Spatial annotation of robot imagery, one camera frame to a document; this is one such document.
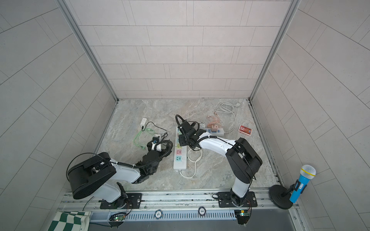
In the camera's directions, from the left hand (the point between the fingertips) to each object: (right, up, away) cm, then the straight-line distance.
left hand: (167, 138), depth 85 cm
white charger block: (-3, +4, -13) cm, 14 cm away
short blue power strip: (+34, +2, +11) cm, 35 cm away
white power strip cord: (+15, -13, -1) cm, 20 cm away
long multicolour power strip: (+7, -9, 0) cm, 11 cm away
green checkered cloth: (-39, -32, -22) cm, 55 cm away
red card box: (+51, +3, +11) cm, 52 cm away
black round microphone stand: (+58, -26, -14) cm, 66 cm away
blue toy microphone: (+60, -8, -29) cm, 67 cm away
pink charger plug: (+29, +5, +7) cm, 30 cm away
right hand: (+8, -2, +3) cm, 9 cm away
